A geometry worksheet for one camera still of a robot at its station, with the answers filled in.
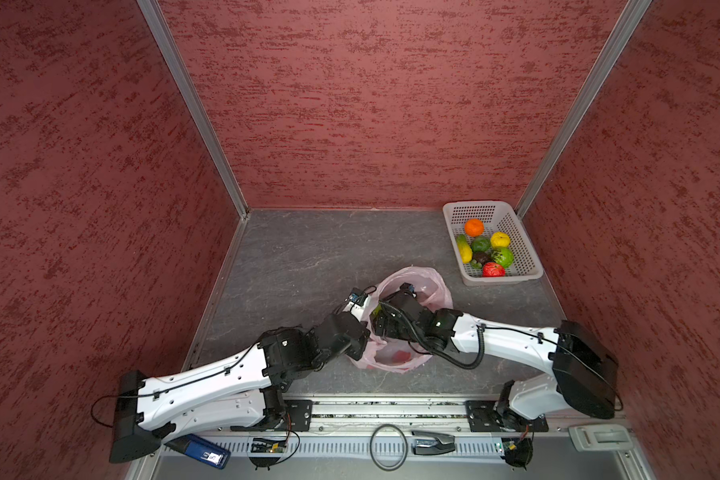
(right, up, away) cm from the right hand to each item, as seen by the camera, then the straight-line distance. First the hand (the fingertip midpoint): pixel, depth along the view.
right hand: (383, 333), depth 82 cm
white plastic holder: (+52, -21, -12) cm, 57 cm away
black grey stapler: (+10, -22, -12) cm, 28 cm away
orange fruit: (+36, +31, +29) cm, 55 cm away
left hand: (-5, +4, -10) cm, 12 cm away
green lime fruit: (+36, +25, +22) cm, 49 cm away
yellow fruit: (+44, +26, +24) cm, 57 cm away
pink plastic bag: (+14, +12, +3) cm, 19 cm away
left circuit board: (-30, -25, -9) cm, 40 cm away
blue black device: (-43, -22, -15) cm, 50 cm away
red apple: (+37, +17, +13) cm, 43 cm away
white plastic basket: (+46, +35, +31) cm, 66 cm away
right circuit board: (+32, -25, -12) cm, 42 cm away
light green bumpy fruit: (+41, +21, +16) cm, 49 cm away
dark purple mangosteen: (+36, +20, +21) cm, 46 cm away
